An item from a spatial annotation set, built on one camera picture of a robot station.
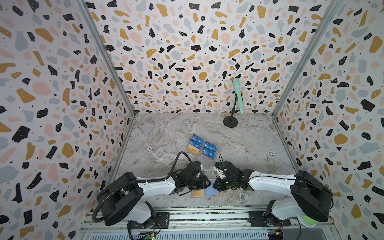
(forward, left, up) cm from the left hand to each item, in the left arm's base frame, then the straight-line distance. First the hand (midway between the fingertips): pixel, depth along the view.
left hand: (213, 183), depth 80 cm
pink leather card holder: (-3, +2, -6) cm, 6 cm away
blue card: (+27, +8, +3) cm, 28 cm away
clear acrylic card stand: (+20, +9, -3) cm, 22 cm away
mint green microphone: (+52, -17, +24) cm, 60 cm away
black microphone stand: (+50, -18, -6) cm, 53 cm away
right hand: (0, 0, -3) cm, 3 cm away
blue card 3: (+24, +10, +1) cm, 26 cm away
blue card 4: (+18, +1, 0) cm, 18 cm away
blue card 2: (+21, 0, +3) cm, 21 cm away
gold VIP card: (-3, +8, -5) cm, 10 cm away
